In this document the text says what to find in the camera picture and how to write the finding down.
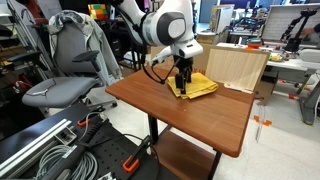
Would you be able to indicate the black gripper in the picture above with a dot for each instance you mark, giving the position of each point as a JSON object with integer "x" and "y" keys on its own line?
{"x": 184, "y": 65}

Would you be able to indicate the yellow towel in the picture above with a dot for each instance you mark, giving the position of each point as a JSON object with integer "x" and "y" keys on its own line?
{"x": 200, "y": 85}

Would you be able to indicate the black background robot arm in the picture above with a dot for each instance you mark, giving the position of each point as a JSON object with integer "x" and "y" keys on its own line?
{"x": 294, "y": 43}

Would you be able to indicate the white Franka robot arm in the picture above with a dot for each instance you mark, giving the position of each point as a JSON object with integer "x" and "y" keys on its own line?
{"x": 160, "y": 26}

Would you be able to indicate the wooden desk shelf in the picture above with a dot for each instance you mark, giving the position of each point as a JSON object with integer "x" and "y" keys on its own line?
{"x": 180, "y": 156}

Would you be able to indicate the black background desk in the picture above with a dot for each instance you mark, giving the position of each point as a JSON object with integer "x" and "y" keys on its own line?
{"x": 116, "y": 43}

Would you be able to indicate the brown cardboard sheet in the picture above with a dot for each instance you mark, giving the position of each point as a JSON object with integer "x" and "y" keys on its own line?
{"x": 201, "y": 63}

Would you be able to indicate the light wooden panel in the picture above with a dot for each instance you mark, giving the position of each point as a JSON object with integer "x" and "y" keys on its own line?
{"x": 236, "y": 66}

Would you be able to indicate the beige tall box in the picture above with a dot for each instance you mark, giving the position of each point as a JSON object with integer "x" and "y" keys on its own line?
{"x": 221, "y": 18}

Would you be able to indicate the orange blue bowl stack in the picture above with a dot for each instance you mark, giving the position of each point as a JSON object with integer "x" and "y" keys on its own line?
{"x": 255, "y": 42}

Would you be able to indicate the clear plastic stand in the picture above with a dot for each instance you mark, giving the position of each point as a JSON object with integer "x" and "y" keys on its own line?
{"x": 260, "y": 126}

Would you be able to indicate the light gray jacket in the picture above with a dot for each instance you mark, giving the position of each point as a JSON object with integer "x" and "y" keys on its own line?
{"x": 100, "y": 43}

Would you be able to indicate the orange floor tape marker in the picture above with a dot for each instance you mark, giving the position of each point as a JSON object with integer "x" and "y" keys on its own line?
{"x": 266, "y": 123}

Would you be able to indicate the black perforated mounting board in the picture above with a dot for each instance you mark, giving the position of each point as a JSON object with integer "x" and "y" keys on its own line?
{"x": 110, "y": 150}

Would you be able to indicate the colourful block box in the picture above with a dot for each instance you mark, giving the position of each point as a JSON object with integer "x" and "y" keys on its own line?
{"x": 97, "y": 11}

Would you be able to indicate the white perforated panel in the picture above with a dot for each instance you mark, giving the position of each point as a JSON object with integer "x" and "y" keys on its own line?
{"x": 276, "y": 20}

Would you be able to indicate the gray office chair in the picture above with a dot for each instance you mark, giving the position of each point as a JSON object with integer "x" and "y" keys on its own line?
{"x": 60, "y": 90}

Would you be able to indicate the white workbench table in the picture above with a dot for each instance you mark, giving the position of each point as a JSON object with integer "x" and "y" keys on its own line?
{"x": 310, "y": 100}

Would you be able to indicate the dark sleeved person arm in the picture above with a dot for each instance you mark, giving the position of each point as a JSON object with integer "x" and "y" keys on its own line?
{"x": 313, "y": 29}

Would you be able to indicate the silver metal bracket box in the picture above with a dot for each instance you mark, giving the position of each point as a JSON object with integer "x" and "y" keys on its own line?
{"x": 66, "y": 135}

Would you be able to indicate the aluminium extrusion rail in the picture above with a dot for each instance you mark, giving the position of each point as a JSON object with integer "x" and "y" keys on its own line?
{"x": 33, "y": 141}

